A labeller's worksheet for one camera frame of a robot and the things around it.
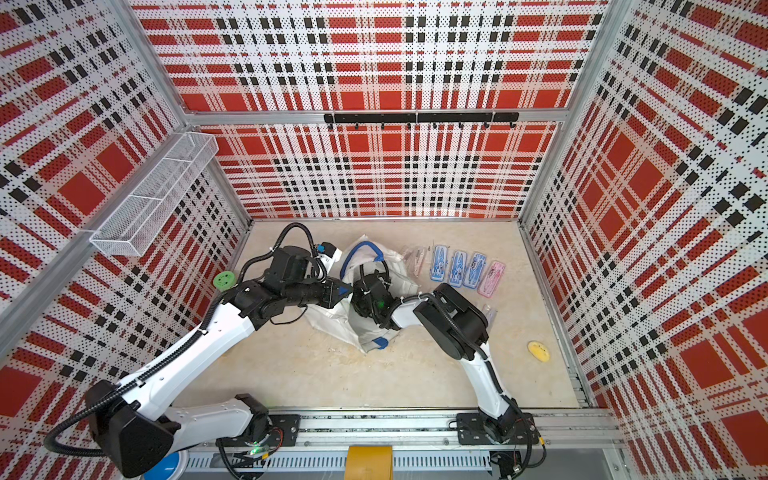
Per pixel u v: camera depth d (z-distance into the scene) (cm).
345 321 70
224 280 98
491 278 102
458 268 105
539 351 85
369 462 71
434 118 89
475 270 105
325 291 65
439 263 107
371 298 77
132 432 37
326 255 66
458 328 50
